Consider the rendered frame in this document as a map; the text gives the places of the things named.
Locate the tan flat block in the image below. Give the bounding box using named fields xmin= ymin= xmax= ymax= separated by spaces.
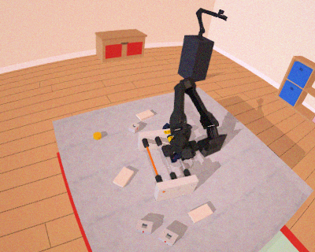
xmin=188 ymin=203 xmax=213 ymax=223
xmin=136 ymin=110 xmax=154 ymax=120
xmin=113 ymin=167 xmax=134 ymax=187

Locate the orange short cylinder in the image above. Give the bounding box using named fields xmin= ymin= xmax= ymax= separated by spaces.
xmin=94 ymin=132 xmax=101 ymax=139

